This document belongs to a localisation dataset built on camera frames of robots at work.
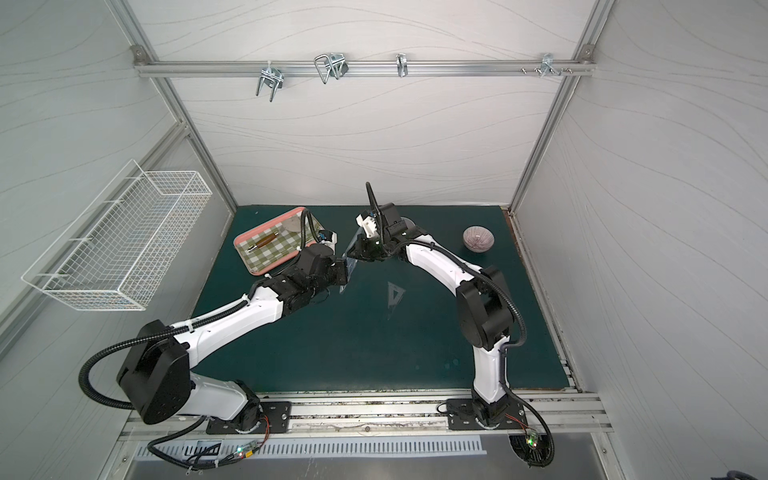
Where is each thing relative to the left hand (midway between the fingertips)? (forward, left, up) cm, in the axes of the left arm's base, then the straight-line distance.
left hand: (347, 263), depth 84 cm
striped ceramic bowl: (+21, -44, -14) cm, 51 cm away
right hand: (+3, +1, +1) cm, 3 cm away
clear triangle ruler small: (-3, -13, -17) cm, 21 cm away
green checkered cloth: (+18, +29, -15) cm, 37 cm away
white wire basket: (-8, +51, +15) cm, 54 cm away
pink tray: (+11, +28, -16) cm, 34 cm away
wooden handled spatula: (+19, +35, -14) cm, 42 cm away
